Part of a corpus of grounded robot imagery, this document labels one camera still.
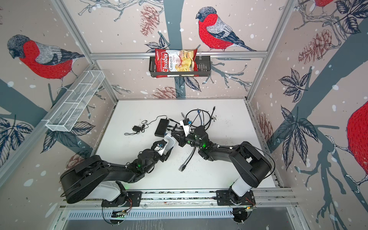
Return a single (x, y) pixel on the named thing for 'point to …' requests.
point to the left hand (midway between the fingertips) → (167, 143)
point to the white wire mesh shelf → (65, 116)
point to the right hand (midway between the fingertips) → (170, 138)
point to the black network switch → (162, 127)
